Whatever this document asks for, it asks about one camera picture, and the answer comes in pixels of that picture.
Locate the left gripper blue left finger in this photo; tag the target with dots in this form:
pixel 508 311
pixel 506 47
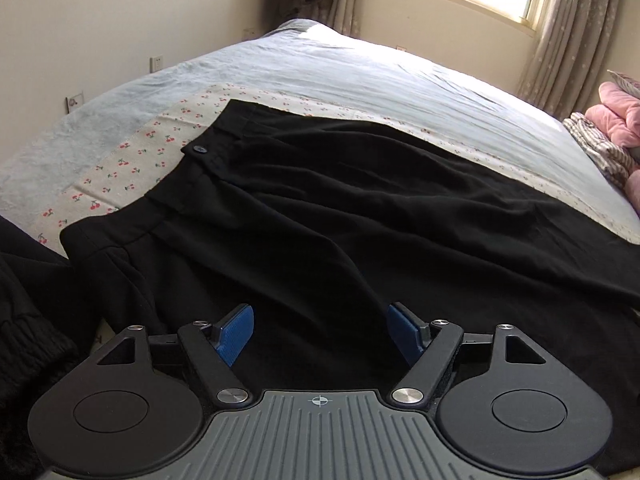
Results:
pixel 212 348

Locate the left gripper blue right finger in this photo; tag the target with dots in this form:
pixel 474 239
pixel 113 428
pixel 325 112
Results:
pixel 428 348

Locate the black pants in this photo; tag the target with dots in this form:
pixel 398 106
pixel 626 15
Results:
pixel 319 224

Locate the cherry print cloth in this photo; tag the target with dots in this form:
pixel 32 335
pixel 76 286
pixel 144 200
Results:
pixel 140 162

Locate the light blue bed sheet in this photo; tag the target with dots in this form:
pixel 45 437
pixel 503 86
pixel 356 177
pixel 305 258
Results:
pixel 305 59

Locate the striped blanket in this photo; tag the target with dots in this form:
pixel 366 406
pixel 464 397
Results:
pixel 615 163

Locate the pink quilt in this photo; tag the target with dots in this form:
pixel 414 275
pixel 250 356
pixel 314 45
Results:
pixel 617 115

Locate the beige patterned curtain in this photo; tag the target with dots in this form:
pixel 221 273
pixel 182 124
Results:
pixel 571 40

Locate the wall socket with red switch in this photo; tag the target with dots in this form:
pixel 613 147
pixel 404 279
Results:
pixel 73 102

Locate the white wall socket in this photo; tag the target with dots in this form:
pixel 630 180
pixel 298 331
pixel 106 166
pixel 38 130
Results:
pixel 249 34
pixel 156 64

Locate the white wall socket far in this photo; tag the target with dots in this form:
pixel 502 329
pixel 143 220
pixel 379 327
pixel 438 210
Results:
pixel 249 34

